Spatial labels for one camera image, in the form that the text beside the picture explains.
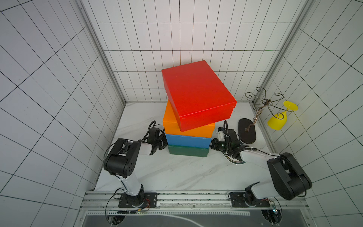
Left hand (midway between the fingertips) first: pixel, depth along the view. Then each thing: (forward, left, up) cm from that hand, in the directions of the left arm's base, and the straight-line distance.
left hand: (171, 140), depth 96 cm
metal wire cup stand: (+9, -55, +2) cm, 55 cm away
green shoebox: (-13, -8, +11) cm, 18 cm away
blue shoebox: (-9, -11, +15) cm, 21 cm away
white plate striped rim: (-15, -41, +1) cm, 44 cm away
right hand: (-3, -23, +6) cm, 24 cm away
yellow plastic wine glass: (+1, -64, +22) cm, 68 cm away
